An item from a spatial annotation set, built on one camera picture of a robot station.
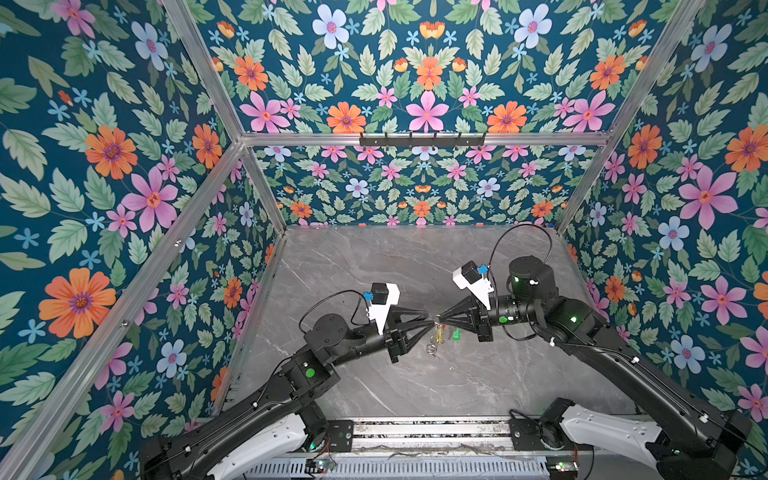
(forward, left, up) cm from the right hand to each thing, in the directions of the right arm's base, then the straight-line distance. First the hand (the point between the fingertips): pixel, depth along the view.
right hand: (443, 315), depth 60 cm
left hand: (-3, +3, +5) cm, 6 cm away
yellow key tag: (-2, +1, -4) cm, 5 cm away
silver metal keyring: (-4, +2, -6) cm, 8 cm away
